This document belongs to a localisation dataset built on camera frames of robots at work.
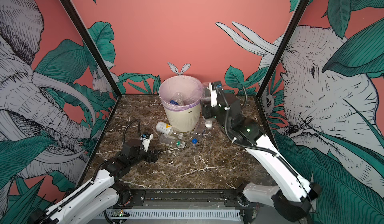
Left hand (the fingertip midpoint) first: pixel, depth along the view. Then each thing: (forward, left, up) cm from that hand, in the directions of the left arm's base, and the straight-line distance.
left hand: (156, 146), depth 81 cm
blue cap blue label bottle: (+32, -11, +4) cm, 34 cm away
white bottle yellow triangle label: (+14, -4, -4) cm, 15 cm away
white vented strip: (-31, -10, -10) cm, 34 cm away
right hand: (+6, -26, +30) cm, 40 cm away
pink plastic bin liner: (+35, -21, +8) cm, 42 cm away
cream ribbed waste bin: (+14, -16, +3) cm, 22 cm away
